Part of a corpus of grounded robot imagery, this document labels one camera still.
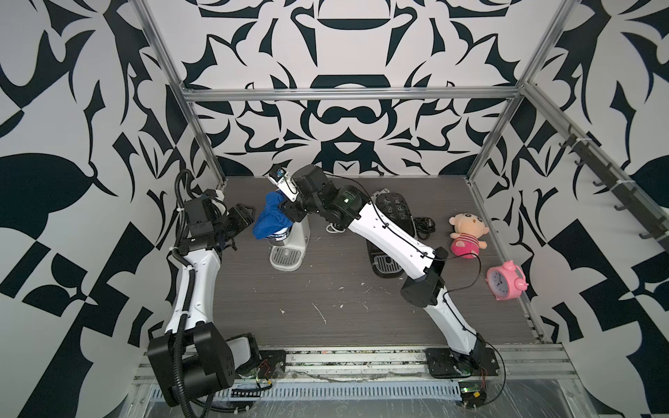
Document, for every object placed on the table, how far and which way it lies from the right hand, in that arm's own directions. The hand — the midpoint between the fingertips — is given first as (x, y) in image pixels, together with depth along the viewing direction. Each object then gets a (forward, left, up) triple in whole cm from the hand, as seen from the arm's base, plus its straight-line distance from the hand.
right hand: (283, 192), depth 74 cm
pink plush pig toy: (+3, -63, -26) cm, 68 cm away
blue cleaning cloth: (-6, +3, -5) cm, 8 cm away
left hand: (+1, +13, -8) cm, 16 cm away
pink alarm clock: (-18, -66, -23) cm, 73 cm away
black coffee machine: (+2, -34, -8) cm, 35 cm away
